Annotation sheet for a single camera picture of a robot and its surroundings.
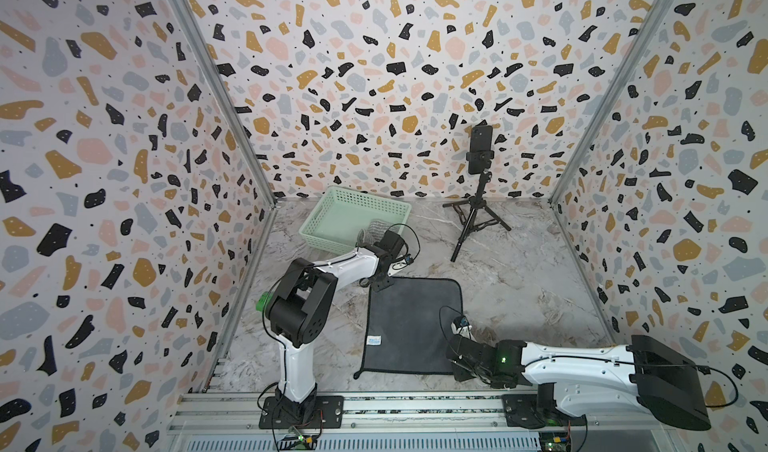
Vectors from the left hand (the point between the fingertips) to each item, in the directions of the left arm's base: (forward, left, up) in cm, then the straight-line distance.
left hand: (379, 273), depth 97 cm
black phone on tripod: (+23, -32, +30) cm, 49 cm away
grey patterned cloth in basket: (+18, +3, -1) cm, 19 cm away
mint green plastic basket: (+27, +19, -2) cm, 33 cm away
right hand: (-28, -21, -3) cm, 35 cm away
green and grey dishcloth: (-16, -9, -4) cm, 19 cm away
